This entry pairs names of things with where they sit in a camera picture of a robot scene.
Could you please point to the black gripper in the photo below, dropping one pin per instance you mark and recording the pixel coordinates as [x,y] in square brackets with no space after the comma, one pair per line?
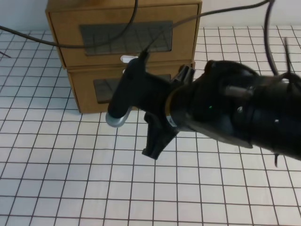
[152,95]

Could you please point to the brown windowed drawer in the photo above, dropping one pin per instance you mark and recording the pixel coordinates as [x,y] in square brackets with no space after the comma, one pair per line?
[99,32]

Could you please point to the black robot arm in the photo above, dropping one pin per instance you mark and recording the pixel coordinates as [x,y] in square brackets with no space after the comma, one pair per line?
[232,104]

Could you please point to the lower brown windowed shoebox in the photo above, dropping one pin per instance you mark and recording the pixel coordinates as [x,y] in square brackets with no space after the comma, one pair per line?
[93,87]

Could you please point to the white grid-pattern tablecloth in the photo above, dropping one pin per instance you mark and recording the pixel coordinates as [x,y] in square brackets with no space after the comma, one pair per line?
[62,168]

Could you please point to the black wrist camera with lens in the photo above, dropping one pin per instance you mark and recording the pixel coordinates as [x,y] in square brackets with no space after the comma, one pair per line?
[125,95]

